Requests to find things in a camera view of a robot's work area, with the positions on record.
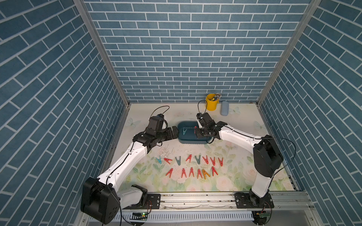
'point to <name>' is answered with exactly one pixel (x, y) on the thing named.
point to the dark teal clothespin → (198, 160)
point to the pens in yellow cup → (217, 97)
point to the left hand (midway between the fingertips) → (177, 132)
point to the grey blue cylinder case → (225, 108)
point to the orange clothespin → (205, 173)
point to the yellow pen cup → (211, 104)
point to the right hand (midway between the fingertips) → (198, 132)
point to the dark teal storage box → (187, 133)
